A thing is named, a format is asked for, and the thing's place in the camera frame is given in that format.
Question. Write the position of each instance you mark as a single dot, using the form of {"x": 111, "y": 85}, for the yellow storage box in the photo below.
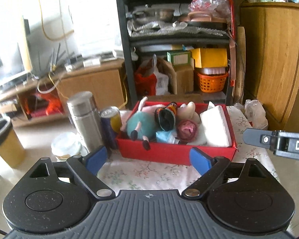
{"x": 209, "y": 57}

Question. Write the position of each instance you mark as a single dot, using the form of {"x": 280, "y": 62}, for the yellow trash bin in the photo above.
{"x": 11, "y": 149}

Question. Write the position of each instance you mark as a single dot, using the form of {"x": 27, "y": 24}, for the orange plastic basket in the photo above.
{"x": 210, "y": 83}

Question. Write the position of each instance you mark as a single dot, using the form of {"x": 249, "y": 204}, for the red plastic bag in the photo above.
{"x": 145, "y": 81}

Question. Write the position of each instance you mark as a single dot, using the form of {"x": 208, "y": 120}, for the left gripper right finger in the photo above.
{"x": 211, "y": 170}

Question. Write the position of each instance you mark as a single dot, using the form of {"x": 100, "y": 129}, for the red cardboard box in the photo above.
{"x": 171, "y": 153}

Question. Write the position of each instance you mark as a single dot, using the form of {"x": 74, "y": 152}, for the light blue cloth item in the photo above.
{"x": 167, "y": 137}

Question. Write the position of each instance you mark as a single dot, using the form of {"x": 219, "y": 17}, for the brown cardboard box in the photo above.
{"x": 180, "y": 78}

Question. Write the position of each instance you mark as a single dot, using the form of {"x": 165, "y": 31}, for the white folded towel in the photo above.
{"x": 213, "y": 130}

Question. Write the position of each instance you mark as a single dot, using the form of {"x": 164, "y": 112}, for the black metal shelving unit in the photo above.
{"x": 188, "y": 36}

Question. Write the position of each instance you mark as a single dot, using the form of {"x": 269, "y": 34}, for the black wifi router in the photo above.
{"x": 48, "y": 61}

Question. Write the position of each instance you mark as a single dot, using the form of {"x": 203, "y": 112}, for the flat screen television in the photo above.
{"x": 14, "y": 49}

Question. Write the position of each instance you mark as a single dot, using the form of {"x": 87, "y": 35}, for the black orange plush toy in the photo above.
{"x": 166, "y": 116}

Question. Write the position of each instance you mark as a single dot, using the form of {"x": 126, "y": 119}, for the copper lidded pot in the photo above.
{"x": 203, "y": 19}

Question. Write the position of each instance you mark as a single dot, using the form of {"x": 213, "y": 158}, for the white lidded cup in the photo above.
{"x": 66, "y": 145}

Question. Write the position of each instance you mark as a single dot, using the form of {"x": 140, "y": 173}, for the cream plush toy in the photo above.
{"x": 188, "y": 112}

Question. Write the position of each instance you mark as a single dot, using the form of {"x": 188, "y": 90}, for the bubble wrap sheet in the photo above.
{"x": 160, "y": 28}

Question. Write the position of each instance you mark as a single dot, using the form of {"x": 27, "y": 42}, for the stainless steel thermos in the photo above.
{"x": 85, "y": 116}

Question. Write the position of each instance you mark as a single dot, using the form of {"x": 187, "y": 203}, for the pink plastic bag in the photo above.
{"x": 219, "y": 8}

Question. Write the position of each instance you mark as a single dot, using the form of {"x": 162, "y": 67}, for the yellow blue drink can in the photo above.
{"x": 111, "y": 123}

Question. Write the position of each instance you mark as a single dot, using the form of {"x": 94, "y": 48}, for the wooden tv cabinet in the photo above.
{"x": 45, "y": 99}

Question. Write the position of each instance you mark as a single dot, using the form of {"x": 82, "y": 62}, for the wooden wardrobe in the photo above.
{"x": 272, "y": 60}

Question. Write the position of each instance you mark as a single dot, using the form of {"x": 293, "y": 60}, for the teal plush doll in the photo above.
{"x": 141, "y": 125}

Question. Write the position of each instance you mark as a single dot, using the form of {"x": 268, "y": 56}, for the steel pot with lid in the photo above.
{"x": 148, "y": 15}

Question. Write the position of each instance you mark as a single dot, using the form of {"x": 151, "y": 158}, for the white plastic bag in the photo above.
{"x": 255, "y": 113}

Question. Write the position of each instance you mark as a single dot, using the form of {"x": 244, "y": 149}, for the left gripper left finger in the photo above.
{"x": 84, "y": 171}

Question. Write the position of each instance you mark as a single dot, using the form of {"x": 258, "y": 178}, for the green white carton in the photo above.
{"x": 179, "y": 57}

